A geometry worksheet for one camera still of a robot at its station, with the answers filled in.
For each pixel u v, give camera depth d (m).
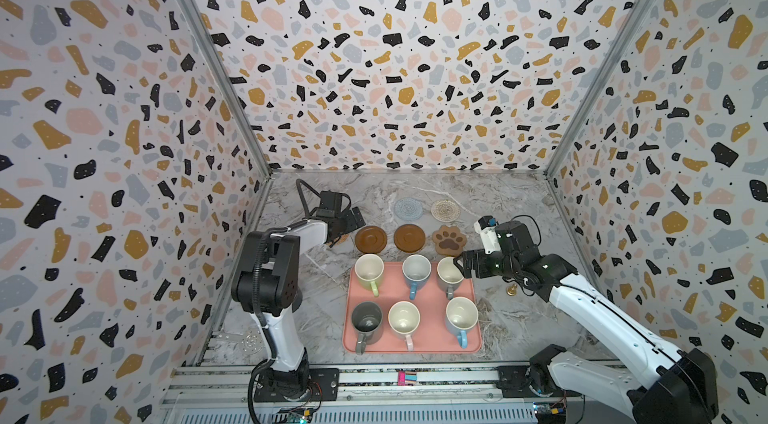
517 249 0.60
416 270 0.91
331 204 0.80
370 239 1.01
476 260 0.70
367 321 0.81
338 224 0.88
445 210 1.10
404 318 0.83
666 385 0.39
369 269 0.90
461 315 0.82
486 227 0.72
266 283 0.49
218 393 0.73
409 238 1.02
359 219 0.92
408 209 1.10
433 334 0.81
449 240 1.03
